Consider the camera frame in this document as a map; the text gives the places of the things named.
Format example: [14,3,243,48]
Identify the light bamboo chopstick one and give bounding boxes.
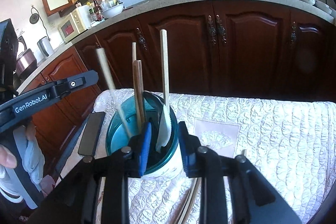
[96,48,132,139]

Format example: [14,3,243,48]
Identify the brown wooden chopstick two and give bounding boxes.
[182,178,202,224]

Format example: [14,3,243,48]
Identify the wood handled metal fork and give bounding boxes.
[135,60,146,126]

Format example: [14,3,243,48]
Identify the light bamboo chopstick two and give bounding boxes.
[160,29,169,109]

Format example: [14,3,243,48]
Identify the brown wooden chopstick one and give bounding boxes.
[173,178,197,224]

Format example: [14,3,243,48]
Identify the dark wooden kitchen cabinets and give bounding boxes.
[20,0,336,177]

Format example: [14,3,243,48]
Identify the gloved left hand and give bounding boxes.
[1,126,45,209]

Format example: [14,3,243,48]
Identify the rice cooker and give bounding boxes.
[15,36,38,81]

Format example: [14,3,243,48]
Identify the steel electric kettle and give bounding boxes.
[37,36,55,59]

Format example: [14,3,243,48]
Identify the black rectangular phone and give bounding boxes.
[78,111,105,156]

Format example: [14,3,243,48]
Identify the white quilted table cloth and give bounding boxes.
[93,90,335,223]

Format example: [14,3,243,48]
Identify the white microwave oven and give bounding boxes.
[58,5,92,43]

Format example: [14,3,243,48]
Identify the brown sauce bottle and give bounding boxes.
[93,0,103,21]

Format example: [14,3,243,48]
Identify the white mixing bowl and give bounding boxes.
[102,3,124,19]

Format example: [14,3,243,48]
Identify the white floral utensil jar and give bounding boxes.
[105,91,182,181]

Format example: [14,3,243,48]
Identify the oil bottle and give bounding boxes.
[108,0,118,7]

